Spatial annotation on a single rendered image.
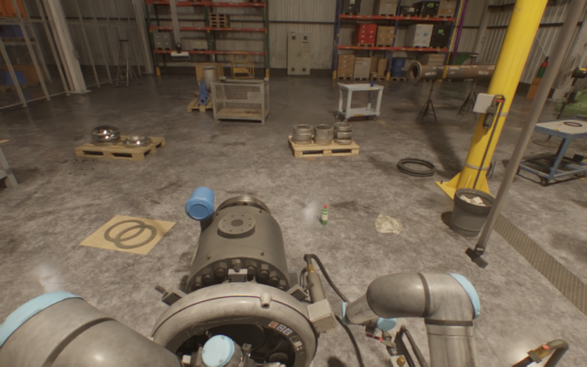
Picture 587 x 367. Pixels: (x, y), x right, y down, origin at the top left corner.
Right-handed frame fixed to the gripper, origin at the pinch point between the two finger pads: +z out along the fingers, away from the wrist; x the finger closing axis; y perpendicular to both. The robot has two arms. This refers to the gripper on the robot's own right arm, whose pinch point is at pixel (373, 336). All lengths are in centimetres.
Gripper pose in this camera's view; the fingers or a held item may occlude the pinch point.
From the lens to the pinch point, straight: 177.6
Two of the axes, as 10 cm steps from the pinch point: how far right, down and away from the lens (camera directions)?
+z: -0.2, 8.9, 4.6
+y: -9.3, -1.8, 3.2
